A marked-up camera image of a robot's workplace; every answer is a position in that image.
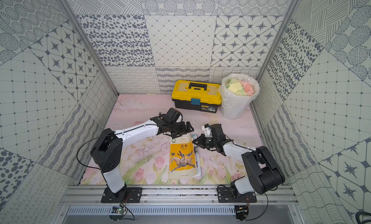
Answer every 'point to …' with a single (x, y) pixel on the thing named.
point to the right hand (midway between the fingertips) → (193, 143)
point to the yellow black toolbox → (197, 96)
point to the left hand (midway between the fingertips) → (189, 128)
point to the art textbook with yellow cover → (182, 163)
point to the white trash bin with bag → (234, 106)
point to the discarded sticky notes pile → (239, 87)
